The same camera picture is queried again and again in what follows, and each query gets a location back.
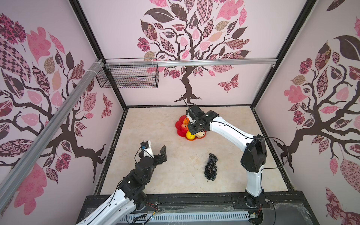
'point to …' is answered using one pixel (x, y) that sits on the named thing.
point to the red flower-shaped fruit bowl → (183, 132)
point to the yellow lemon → (189, 136)
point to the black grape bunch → (210, 170)
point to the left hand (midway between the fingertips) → (158, 149)
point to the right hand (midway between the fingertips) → (191, 127)
